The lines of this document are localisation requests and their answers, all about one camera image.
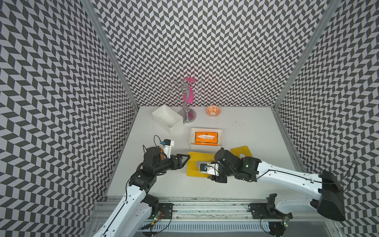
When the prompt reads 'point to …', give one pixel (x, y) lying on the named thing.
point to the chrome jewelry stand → (184, 88)
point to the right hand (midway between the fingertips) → (211, 172)
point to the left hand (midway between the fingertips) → (185, 159)
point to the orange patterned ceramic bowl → (213, 110)
